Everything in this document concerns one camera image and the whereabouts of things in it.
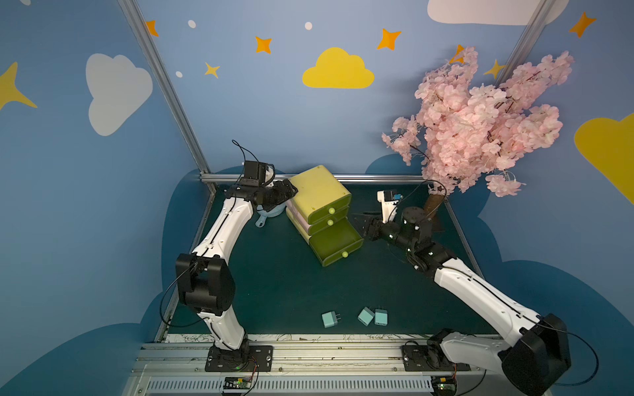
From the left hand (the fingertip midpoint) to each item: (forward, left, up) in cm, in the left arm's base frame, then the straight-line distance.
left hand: (290, 191), depth 87 cm
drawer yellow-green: (-4, -15, -6) cm, 17 cm away
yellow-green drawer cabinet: (+5, -10, -4) cm, 12 cm away
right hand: (-12, -24, +4) cm, 28 cm away
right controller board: (-54, -50, -26) cm, 78 cm away
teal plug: (-37, -15, -22) cm, 46 cm away
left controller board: (-55, +12, -25) cm, 62 cm away
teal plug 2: (-36, -33, -24) cm, 54 cm away
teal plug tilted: (-36, -27, -23) cm, 50 cm away
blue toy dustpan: (+8, +14, -24) cm, 29 cm away
